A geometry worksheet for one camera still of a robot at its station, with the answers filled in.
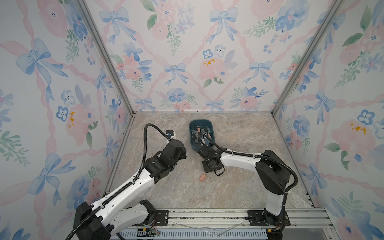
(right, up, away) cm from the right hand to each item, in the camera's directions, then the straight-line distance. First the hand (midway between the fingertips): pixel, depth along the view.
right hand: (208, 167), depth 92 cm
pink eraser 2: (-4, -5, -4) cm, 8 cm away
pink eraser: (+1, +19, +12) cm, 22 cm away
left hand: (-15, +15, -14) cm, 26 cm away
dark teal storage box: (-4, +20, +14) cm, 25 cm away
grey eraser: (-3, +22, +15) cm, 26 cm away
